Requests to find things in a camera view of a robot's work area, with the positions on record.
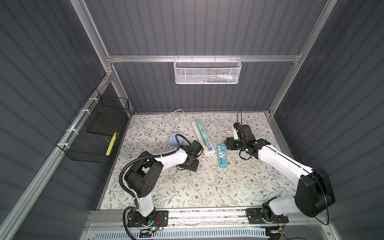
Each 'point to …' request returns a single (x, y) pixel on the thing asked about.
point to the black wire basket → (92, 136)
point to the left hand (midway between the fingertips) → (191, 166)
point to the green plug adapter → (223, 146)
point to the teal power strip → (222, 157)
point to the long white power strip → (205, 149)
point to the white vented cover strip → (251, 234)
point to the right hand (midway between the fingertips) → (231, 142)
